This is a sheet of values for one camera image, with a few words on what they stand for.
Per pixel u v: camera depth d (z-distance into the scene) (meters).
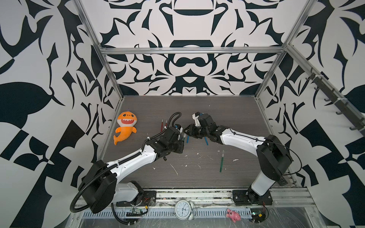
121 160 0.47
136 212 0.73
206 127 0.68
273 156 0.46
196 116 0.83
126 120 0.95
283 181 0.79
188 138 0.96
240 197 0.74
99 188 0.41
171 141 0.64
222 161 0.87
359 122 0.50
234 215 0.68
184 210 0.68
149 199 0.73
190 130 0.76
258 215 0.71
